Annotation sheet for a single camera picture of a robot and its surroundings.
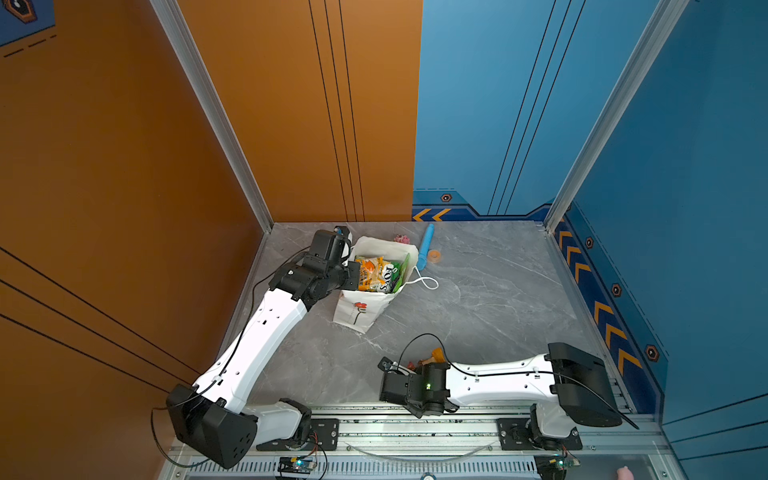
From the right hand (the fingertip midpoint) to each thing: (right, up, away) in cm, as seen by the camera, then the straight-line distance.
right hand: (410, 392), depth 77 cm
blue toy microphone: (+6, +34, +28) cm, 45 cm away
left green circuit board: (-27, -14, -7) cm, 31 cm away
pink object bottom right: (+48, -13, -11) cm, 51 cm away
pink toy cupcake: (-2, +42, +35) cm, 54 cm away
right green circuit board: (+34, -15, -7) cm, 38 cm away
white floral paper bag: (-13, +21, +1) cm, 25 cm away
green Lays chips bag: (-2, +30, +5) cm, 31 cm away
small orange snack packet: (+8, +7, +8) cm, 13 cm away
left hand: (-15, +33, 0) cm, 36 cm away
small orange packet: (-11, +31, +3) cm, 33 cm away
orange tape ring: (+10, +35, +31) cm, 48 cm away
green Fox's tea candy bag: (-5, +30, +4) cm, 30 cm away
